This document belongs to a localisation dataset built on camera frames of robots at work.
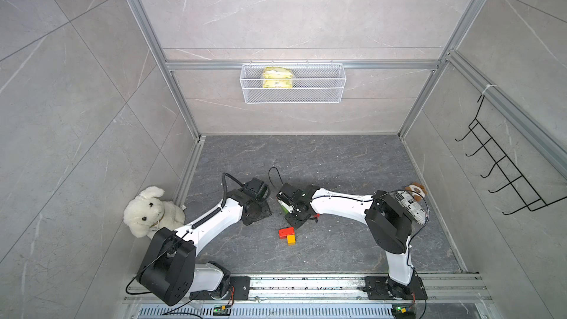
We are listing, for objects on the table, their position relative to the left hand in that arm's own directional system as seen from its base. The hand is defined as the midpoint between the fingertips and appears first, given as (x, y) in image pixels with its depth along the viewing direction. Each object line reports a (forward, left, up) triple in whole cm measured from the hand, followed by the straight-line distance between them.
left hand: (265, 210), depth 86 cm
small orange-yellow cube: (-11, -10, -3) cm, 15 cm away
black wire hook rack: (-13, -75, +28) cm, 81 cm away
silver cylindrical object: (0, -62, -3) cm, 62 cm away
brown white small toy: (+9, -66, -3) cm, 67 cm away
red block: (-8, -7, -3) cm, 11 cm away
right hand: (-2, -12, -5) cm, 13 cm away
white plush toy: (-5, +39, +12) cm, 41 cm away
